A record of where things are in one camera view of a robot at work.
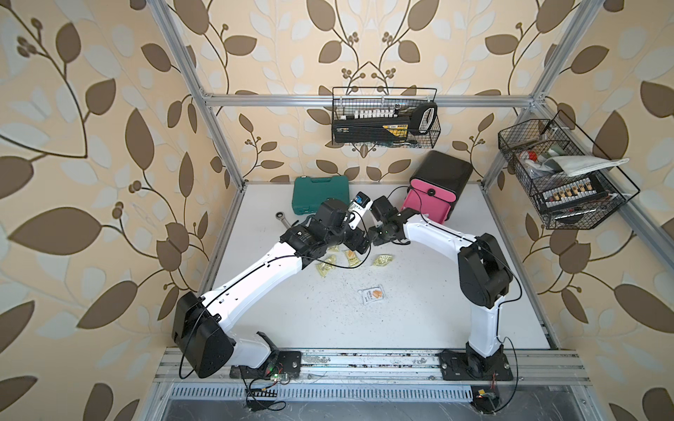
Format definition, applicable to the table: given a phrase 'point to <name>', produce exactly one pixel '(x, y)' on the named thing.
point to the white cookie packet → (372, 294)
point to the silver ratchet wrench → (280, 217)
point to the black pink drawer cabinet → (436, 184)
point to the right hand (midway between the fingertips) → (379, 234)
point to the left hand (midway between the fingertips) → (367, 225)
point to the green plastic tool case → (310, 192)
